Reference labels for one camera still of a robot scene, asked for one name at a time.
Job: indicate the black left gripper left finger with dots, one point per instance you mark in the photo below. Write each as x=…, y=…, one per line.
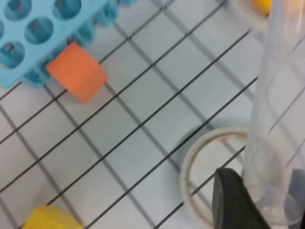
x=232, y=206

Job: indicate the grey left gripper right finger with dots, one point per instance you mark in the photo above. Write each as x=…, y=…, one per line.
x=296, y=194

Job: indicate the red-capped clear test tube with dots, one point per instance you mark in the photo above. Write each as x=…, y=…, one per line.
x=276, y=135

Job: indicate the blue test tube rack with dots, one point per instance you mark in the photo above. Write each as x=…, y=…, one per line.
x=34, y=32

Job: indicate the front tape roll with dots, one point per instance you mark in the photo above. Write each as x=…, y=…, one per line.
x=221, y=147

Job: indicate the tape roll under duck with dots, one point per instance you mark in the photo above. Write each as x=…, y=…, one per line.
x=246, y=10

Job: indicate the yellow foam cube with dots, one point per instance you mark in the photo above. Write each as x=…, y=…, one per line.
x=51, y=217

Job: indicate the yellow rubber duck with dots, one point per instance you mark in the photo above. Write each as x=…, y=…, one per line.
x=263, y=6

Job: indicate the orange foam cylinder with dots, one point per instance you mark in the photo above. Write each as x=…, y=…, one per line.
x=78, y=72

